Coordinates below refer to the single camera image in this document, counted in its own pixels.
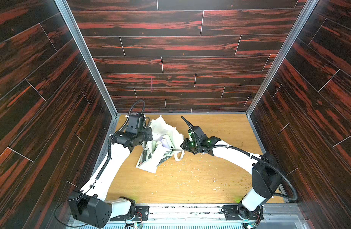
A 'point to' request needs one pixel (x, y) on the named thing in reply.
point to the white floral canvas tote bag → (150, 157)
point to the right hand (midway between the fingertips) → (183, 144)
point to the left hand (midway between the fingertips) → (150, 132)
